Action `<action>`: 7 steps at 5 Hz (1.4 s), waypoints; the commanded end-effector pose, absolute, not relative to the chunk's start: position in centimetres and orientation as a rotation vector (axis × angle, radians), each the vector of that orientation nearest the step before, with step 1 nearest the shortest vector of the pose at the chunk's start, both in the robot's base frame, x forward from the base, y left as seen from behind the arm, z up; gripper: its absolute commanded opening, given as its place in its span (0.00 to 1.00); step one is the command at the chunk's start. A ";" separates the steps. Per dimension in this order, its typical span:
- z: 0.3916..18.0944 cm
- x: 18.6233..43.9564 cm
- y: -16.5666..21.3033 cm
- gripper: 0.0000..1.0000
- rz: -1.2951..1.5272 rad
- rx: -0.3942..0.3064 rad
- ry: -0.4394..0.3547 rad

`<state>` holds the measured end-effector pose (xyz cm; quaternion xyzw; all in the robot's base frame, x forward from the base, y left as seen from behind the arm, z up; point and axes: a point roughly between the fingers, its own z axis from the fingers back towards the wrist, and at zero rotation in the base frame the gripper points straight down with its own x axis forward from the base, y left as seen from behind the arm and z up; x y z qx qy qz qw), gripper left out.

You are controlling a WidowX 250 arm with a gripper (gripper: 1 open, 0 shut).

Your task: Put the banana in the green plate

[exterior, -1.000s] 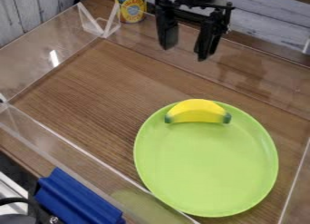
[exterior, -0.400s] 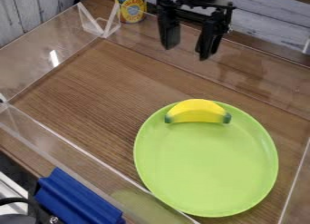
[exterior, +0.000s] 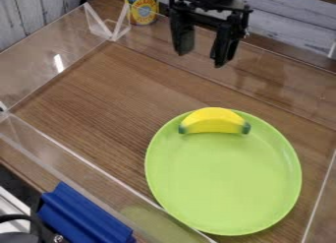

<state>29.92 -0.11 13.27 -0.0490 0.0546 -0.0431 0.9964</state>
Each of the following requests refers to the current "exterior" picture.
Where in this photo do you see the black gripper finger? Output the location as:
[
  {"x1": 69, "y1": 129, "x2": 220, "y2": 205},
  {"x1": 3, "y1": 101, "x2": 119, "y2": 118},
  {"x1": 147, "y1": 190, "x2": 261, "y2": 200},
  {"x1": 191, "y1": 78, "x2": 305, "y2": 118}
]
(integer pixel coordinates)
[
  {"x1": 209, "y1": 23, "x2": 240, "y2": 68},
  {"x1": 169, "y1": 9, "x2": 195, "y2": 56}
]

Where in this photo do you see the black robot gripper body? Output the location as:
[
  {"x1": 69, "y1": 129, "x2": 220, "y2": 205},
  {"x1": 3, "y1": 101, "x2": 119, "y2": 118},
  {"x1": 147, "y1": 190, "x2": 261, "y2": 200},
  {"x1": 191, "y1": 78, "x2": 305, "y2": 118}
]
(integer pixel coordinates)
[{"x1": 168, "y1": 0, "x2": 253, "y2": 31}]

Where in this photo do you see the yellow toy banana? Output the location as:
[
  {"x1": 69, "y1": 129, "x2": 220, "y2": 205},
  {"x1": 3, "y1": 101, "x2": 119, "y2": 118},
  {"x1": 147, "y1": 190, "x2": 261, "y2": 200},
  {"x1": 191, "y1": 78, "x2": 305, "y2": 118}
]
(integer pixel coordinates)
[{"x1": 179, "y1": 107, "x2": 252, "y2": 135}]

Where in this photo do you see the green plastic plate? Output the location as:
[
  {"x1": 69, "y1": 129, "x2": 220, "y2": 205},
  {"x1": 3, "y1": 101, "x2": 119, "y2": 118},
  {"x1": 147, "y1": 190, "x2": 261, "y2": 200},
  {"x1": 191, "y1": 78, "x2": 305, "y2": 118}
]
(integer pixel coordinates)
[{"x1": 144, "y1": 112, "x2": 303, "y2": 236}]

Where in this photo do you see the yellow labelled tin can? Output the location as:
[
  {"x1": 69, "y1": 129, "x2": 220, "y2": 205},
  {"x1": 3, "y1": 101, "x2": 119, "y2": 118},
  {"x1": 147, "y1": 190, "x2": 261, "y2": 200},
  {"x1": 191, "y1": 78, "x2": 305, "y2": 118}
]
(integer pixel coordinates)
[{"x1": 125, "y1": 0, "x2": 159, "y2": 26}]

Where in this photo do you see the blue plastic block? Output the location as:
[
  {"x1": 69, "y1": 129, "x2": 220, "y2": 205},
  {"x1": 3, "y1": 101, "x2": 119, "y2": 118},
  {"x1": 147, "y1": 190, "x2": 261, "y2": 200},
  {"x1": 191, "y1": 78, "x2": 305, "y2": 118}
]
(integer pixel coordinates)
[{"x1": 37, "y1": 182, "x2": 136, "y2": 243}]

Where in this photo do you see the clear acrylic corner bracket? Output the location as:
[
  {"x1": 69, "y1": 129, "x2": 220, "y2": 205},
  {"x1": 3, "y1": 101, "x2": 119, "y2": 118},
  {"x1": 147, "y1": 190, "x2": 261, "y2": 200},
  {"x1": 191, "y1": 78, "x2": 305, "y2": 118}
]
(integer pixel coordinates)
[{"x1": 84, "y1": 3, "x2": 131, "y2": 42}]

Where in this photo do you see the clear acrylic front wall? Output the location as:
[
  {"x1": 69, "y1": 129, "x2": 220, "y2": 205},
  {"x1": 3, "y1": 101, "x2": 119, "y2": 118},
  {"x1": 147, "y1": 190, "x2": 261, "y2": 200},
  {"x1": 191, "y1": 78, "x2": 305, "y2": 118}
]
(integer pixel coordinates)
[{"x1": 0, "y1": 112, "x2": 216, "y2": 243}]

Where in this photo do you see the black cable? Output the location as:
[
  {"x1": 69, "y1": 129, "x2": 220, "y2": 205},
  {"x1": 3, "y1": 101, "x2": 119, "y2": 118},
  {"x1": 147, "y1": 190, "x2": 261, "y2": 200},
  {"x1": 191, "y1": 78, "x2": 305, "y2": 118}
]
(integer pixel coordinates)
[{"x1": 0, "y1": 213, "x2": 49, "y2": 243}]

